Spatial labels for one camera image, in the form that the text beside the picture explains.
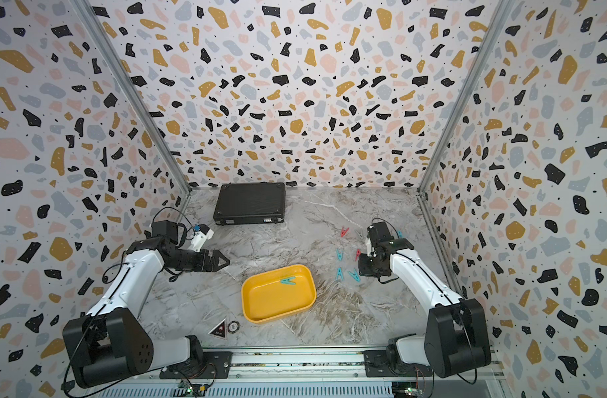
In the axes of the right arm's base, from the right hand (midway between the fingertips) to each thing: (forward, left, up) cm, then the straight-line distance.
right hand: (364, 268), depth 86 cm
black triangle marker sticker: (-19, +48, -7) cm, 52 cm away
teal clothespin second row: (+9, +8, -7) cm, 14 cm away
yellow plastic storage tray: (-7, +32, -6) cm, 34 cm away
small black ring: (-18, +44, -7) cm, 48 cm away
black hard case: (+32, +47, -1) cm, 57 cm away
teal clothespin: (+1, +3, -7) cm, 8 cm away
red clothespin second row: (+11, 0, -9) cm, 14 cm away
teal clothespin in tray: (-2, +28, -7) cm, 28 cm away
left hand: (-1, +50, +6) cm, 50 cm away
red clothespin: (+21, +6, -8) cm, 24 cm away
